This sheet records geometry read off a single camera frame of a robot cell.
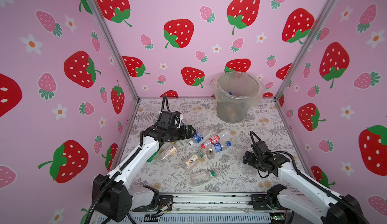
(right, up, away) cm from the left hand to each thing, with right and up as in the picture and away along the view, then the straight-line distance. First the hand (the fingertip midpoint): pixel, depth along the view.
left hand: (190, 132), depth 79 cm
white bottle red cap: (+20, -5, +14) cm, 25 cm away
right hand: (+33, -17, +5) cm, 37 cm away
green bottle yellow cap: (-1, +4, -8) cm, 9 cm away
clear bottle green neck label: (+6, -25, +3) cm, 26 cm away
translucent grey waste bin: (+32, +26, +31) cm, 51 cm away
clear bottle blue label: (+4, -5, +13) cm, 15 cm away
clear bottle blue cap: (+16, -10, +9) cm, 21 cm away
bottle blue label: (+32, -21, 0) cm, 38 cm away
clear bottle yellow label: (-12, -13, +8) cm, 20 cm away
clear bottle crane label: (+1, -16, +3) cm, 16 cm away
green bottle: (-24, -17, +10) cm, 31 cm away
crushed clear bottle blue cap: (+29, +25, +31) cm, 49 cm away
